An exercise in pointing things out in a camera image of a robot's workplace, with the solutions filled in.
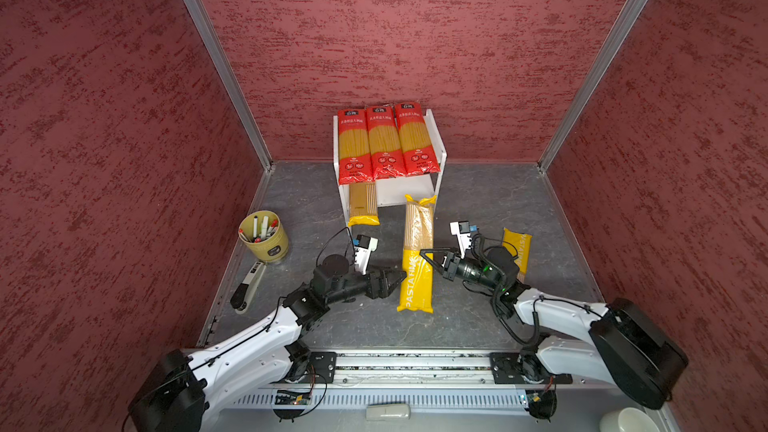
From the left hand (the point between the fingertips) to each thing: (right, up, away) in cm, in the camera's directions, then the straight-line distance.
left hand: (398, 279), depth 75 cm
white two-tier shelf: (-2, +22, +16) cm, 27 cm away
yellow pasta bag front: (-10, +19, +11) cm, 24 cm away
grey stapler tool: (-44, -7, +7) cm, 45 cm away
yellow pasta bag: (+4, -2, -2) cm, 5 cm away
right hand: (+5, +5, 0) cm, 8 cm away
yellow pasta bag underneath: (+40, +5, +20) cm, 45 cm away
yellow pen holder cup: (-41, +9, +14) cm, 45 cm away
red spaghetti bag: (-11, +30, -2) cm, 32 cm away
